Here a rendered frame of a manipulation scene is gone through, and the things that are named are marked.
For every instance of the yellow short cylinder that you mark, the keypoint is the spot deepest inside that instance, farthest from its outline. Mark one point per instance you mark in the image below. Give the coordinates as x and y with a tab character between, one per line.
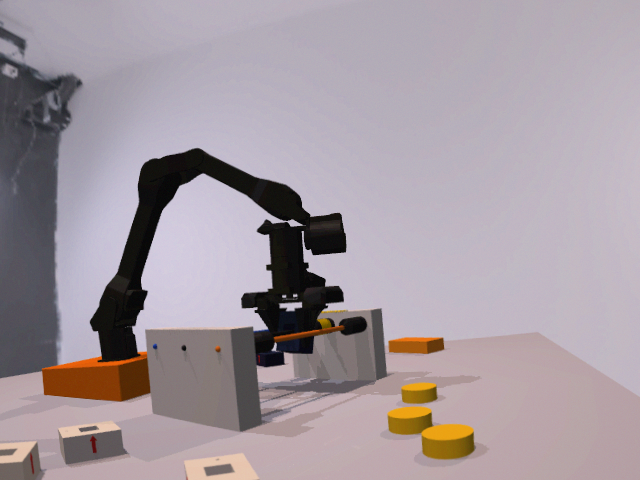
419	393
448	441
409	420

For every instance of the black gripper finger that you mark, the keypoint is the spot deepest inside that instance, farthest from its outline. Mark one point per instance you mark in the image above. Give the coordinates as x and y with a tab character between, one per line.
306	319
271	318

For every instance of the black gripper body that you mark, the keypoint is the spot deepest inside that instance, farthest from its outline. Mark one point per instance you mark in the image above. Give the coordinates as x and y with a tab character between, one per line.
288	279

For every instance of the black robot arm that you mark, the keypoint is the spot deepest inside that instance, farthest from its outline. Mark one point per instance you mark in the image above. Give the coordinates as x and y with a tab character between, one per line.
159	180

